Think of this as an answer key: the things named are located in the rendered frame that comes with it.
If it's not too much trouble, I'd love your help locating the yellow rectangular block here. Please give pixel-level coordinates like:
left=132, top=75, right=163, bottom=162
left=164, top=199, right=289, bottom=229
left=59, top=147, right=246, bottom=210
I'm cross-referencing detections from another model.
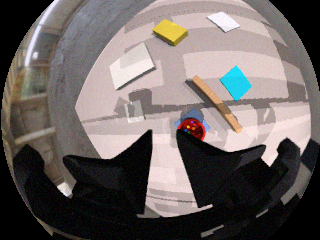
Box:
left=152, top=19, right=188, bottom=47

